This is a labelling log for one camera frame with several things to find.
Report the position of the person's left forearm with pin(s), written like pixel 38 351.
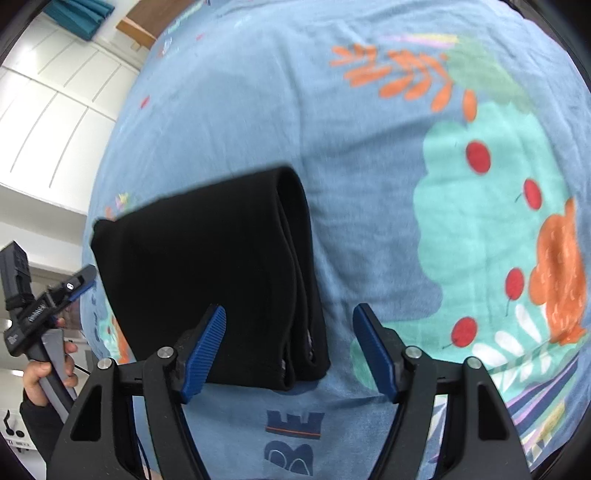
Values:
pixel 41 429

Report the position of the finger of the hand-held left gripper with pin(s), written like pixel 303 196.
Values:
pixel 81 281

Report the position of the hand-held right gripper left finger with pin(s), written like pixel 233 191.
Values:
pixel 203 355

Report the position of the wooden headboard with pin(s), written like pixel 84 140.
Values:
pixel 138 32

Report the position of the teal curtain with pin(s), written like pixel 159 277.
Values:
pixel 81 16

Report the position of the black pants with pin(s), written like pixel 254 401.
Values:
pixel 207 258

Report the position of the person's left hand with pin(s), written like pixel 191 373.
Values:
pixel 39 378

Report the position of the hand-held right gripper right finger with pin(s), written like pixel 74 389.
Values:
pixel 376 355

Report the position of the white device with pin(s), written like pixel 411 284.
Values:
pixel 14 429

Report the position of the blue printed bed sheet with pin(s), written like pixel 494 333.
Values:
pixel 369 138

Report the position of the white wardrobe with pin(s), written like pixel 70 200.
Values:
pixel 51 115

